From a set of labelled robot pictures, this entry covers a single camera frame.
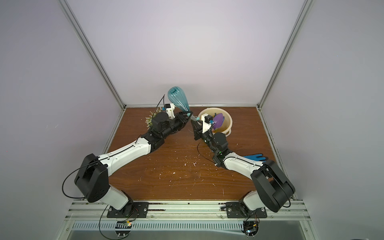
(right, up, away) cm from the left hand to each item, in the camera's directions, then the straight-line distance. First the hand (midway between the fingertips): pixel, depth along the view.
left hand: (195, 113), depth 74 cm
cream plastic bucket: (+20, -9, +24) cm, 33 cm away
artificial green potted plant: (-30, -3, +19) cm, 35 cm away
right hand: (0, -2, +1) cm, 2 cm away
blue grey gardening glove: (+37, -27, +16) cm, 49 cm away
